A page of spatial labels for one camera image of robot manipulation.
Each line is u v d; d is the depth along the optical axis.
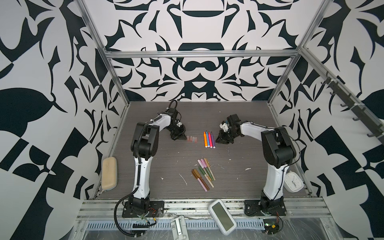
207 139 0.99
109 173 0.84
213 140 0.97
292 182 0.80
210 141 0.96
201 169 0.87
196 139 0.99
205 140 0.98
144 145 0.59
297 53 0.91
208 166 0.88
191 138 0.99
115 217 0.69
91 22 0.78
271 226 0.71
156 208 0.74
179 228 0.68
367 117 0.55
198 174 0.85
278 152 0.53
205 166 0.87
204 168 0.87
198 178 0.83
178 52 0.93
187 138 0.99
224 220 0.69
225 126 0.95
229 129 0.91
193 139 0.99
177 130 0.90
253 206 0.74
